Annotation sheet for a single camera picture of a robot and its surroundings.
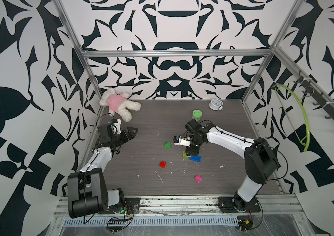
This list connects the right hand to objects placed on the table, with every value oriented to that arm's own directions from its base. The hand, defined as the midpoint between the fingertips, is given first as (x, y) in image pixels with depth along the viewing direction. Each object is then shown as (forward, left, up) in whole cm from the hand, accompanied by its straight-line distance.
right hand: (187, 146), depth 89 cm
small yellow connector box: (-38, -25, -8) cm, 46 cm away
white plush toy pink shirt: (+31, +46, +5) cm, 55 cm away
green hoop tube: (-10, -51, +20) cm, 56 cm away
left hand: (+7, +33, +7) cm, 35 cm away
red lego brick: (-9, +15, -5) cm, 18 cm away
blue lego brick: (-6, -5, -5) cm, 9 cm away
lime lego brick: (-4, +2, -4) cm, 6 cm away
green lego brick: (+3, +12, -4) cm, 13 cm away
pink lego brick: (-17, -5, -4) cm, 19 cm away
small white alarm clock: (+35, -25, -3) cm, 43 cm away
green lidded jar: (+25, -9, -1) cm, 26 cm away
